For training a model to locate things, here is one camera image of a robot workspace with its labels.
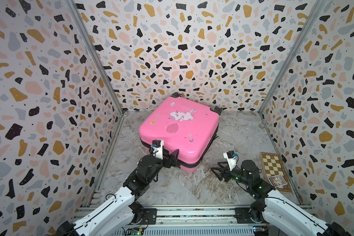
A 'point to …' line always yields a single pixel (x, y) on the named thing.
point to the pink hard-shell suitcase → (183, 124)
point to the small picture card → (277, 180)
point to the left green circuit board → (134, 231)
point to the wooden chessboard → (273, 165)
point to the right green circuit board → (261, 230)
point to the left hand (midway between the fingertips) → (173, 149)
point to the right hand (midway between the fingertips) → (216, 166)
